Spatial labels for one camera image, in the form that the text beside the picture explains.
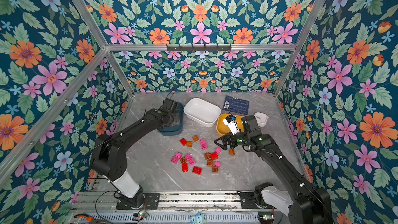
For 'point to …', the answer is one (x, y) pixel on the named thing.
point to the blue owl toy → (199, 218)
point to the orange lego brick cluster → (183, 159)
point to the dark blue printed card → (236, 105)
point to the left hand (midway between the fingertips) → (175, 118)
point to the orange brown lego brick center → (207, 155)
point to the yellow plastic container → (223, 129)
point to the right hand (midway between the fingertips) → (224, 135)
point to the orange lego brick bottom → (215, 169)
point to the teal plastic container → (175, 128)
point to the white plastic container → (202, 112)
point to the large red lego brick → (197, 170)
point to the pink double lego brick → (203, 143)
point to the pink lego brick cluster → (191, 160)
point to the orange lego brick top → (195, 138)
